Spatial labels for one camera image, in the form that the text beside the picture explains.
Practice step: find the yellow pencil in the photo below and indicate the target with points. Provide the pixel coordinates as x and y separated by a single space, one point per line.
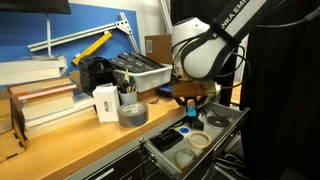
127 76

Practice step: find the grey metal open drawer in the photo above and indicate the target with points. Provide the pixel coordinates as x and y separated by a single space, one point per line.
200 150

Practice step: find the black flat box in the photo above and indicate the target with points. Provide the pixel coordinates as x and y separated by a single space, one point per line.
146 60
135 61
121 64

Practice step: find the black curtain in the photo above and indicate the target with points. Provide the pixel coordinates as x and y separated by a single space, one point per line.
286 100

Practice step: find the blue pin board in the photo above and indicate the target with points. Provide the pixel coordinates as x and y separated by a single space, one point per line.
20 33

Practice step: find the grey monitor pole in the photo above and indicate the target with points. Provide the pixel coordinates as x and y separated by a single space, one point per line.
48 33

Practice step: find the small white carton box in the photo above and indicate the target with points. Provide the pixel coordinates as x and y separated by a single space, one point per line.
106 103

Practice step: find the thin white rod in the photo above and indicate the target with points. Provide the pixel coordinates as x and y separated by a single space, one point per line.
165 16

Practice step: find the blue and black pouch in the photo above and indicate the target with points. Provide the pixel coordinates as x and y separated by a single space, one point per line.
165 90

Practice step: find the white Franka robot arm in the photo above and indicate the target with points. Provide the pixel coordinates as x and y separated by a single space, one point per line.
203 55

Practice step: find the blue tape roll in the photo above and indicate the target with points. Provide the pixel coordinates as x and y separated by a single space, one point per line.
184 130

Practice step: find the grey duct tape roll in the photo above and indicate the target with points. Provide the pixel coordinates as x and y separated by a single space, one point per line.
132 114

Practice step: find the small black device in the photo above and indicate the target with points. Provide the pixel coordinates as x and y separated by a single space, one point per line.
197 124

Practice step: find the white plastic bin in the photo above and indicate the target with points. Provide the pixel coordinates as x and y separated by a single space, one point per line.
146 79

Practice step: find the dark drawer cabinet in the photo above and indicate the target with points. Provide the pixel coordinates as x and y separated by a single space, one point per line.
116 166

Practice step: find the tan masking tape roll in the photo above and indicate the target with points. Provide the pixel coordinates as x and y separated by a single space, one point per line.
199 140

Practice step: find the aluminium extrusion frame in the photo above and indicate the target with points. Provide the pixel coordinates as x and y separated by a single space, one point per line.
83 33

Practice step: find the laser cut wooden box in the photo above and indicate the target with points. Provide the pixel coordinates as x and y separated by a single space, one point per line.
10 146

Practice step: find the small dark clip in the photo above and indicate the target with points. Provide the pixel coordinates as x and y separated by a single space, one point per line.
154 101

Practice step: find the Amazon cardboard box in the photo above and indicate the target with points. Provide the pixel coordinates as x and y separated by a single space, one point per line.
158 48

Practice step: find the black monitor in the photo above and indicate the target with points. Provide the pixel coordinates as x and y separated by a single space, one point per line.
33 6

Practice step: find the black disc roll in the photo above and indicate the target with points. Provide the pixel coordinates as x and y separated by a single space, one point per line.
218 121

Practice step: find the grey pen cup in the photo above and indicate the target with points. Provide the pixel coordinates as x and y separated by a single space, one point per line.
128 97

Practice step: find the red edged book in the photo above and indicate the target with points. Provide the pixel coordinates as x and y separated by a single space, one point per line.
46 92

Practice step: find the small blue block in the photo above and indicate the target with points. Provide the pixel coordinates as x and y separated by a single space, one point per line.
191 111

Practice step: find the yellow bar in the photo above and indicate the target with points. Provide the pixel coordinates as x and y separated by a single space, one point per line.
92 47

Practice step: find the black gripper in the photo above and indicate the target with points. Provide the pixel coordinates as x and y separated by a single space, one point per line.
193 89

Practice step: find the thick white book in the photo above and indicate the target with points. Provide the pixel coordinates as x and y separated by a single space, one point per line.
31 70

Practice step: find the stack of books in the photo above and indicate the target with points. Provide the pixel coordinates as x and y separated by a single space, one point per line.
50 115

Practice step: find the clear tape roll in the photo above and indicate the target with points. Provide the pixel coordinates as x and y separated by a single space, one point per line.
184 158

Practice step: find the black flat case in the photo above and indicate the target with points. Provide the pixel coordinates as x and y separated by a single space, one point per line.
166 139

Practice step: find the brown cover book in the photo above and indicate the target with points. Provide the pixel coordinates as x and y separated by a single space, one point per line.
40 84

